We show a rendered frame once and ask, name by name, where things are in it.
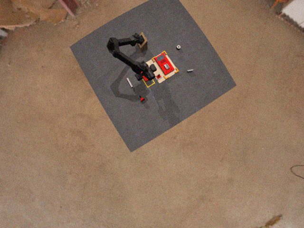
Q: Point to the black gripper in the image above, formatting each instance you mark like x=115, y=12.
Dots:
x=152, y=67

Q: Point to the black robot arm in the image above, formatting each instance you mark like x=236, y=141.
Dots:
x=137, y=67

